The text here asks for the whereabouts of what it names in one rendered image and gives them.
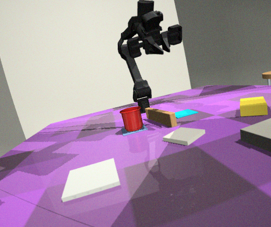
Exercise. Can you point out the white flat slab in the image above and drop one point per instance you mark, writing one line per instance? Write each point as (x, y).
(90, 179)

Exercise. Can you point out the yellow block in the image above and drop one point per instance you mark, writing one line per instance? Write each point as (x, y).
(253, 106)

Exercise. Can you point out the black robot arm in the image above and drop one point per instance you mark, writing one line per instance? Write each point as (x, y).
(148, 19)

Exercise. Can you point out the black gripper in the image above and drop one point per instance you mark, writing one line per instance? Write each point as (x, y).
(152, 42)

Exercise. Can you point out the beige flat square slab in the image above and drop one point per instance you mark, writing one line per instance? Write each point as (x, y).
(184, 136)

